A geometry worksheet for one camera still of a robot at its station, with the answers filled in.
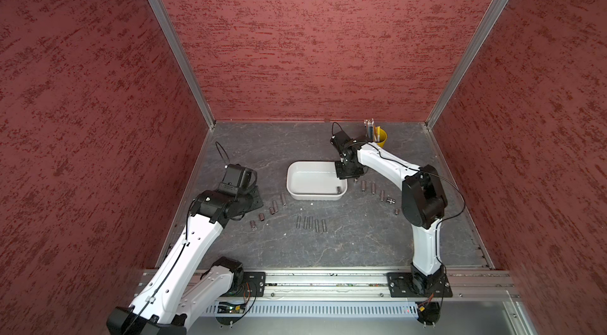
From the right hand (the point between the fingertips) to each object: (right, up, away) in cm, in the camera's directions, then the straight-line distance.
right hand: (346, 178), depth 93 cm
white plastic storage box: (-13, -2, +5) cm, 14 cm away
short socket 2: (-36, -17, -7) cm, 41 cm away
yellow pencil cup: (+18, +17, +10) cm, 27 cm away
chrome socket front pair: (-14, -16, -6) cm, 22 cm away
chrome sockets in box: (-3, -5, +2) cm, 6 cm away
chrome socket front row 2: (-9, -17, -6) cm, 20 cm away
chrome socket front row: (-19, -16, -6) cm, 26 cm away
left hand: (-33, -6, -18) cm, 38 cm away
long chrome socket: (-25, -8, 0) cm, 27 cm away
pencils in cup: (+12, +19, +5) cm, 23 cm away
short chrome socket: (-30, -12, -4) cm, 32 cm away
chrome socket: (+8, -4, +4) cm, 10 cm away
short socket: (-33, -14, -5) cm, 36 cm away
